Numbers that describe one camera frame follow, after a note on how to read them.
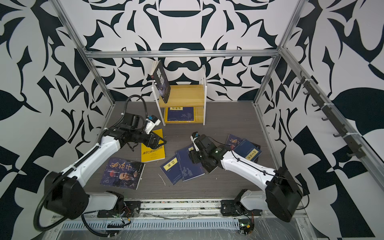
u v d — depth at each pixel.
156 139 0.70
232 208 0.74
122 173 0.84
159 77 0.85
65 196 0.40
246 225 0.71
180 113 1.06
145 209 0.76
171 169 0.87
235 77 1.08
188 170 0.85
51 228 0.39
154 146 0.70
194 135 0.74
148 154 0.92
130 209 0.73
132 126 0.65
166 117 1.05
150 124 0.73
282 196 0.41
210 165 0.87
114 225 0.73
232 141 0.97
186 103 0.90
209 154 0.62
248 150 0.91
